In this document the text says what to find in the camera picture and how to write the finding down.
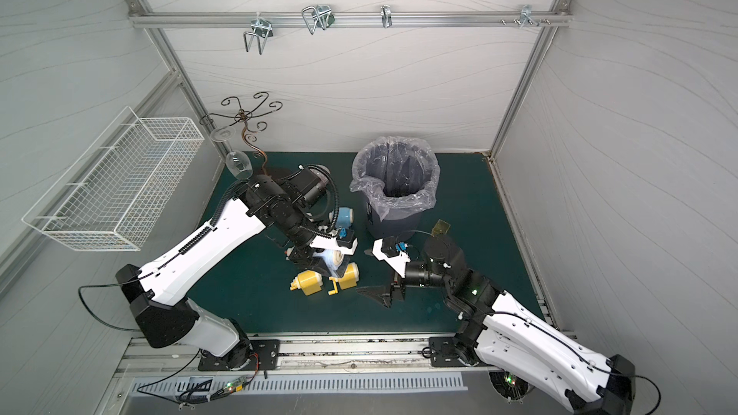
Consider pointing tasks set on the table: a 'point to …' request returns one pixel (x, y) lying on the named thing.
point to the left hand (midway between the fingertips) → (333, 257)
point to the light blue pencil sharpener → (345, 217)
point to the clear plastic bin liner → (396, 174)
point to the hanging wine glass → (237, 161)
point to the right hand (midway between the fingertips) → (364, 266)
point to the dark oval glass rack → (243, 117)
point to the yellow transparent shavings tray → (440, 228)
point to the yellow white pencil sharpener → (349, 279)
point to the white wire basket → (114, 193)
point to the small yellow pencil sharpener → (309, 281)
